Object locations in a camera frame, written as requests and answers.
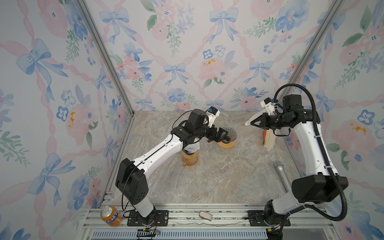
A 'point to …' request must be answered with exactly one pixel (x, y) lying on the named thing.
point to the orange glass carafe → (188, 158)
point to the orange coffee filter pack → (268, 139)
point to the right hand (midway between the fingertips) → (252, 122)
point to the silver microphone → (280, 167)
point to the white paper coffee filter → (192, 147)
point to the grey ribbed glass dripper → (231, 136)
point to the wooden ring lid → (226, 146)
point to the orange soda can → (111, 215)
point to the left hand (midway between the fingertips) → (222, 128)
